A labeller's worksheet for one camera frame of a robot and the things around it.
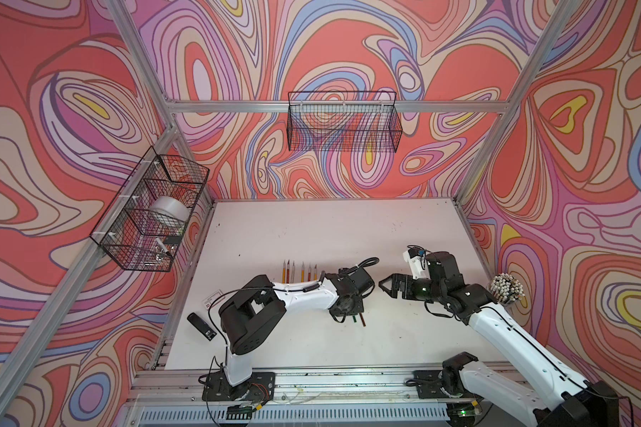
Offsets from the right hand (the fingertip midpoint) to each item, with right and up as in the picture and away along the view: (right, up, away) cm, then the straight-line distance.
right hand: (392, 292), depth 78 cm
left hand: (-8, -9, +8) cm, 14 cm away
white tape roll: (-64, +24, -5) cm, 69 cm away
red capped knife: (-8, -11, +8) cm, 15 cm away
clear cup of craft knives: (+30, +3, -6) cm, 31 cm away
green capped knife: (-10, -11, +8) cm, 17 cm away
